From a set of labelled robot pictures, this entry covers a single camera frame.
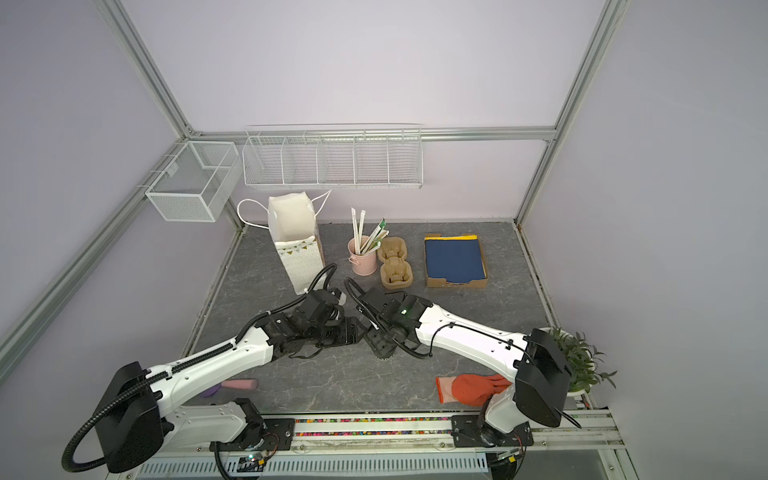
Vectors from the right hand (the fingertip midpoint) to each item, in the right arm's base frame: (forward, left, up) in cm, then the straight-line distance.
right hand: (384, 339), depth 79 cm
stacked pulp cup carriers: (+27, -3, -7) cm, 28 cm away
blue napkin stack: (+35, -25, -10) cm, 44 cm away
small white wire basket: (+48, +63, +16) cm, 81 cm away
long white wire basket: (+56, +18, +19) cm, 62 cm away
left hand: (0, +7, +1) cm, 7 cm away
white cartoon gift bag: (+41, +33, +2) cm, 53 cm away
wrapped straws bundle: (+31, +4, +5) cm, 32 cm away
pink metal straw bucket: (+28, +9, -3) cm, 29 cm away
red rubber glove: (-10, -23, -9) cm, 27 cm away
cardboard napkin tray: (+23, -18, -8) cm, 30 cm away
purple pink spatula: (-10, +36, -6) cm, 38 cm away
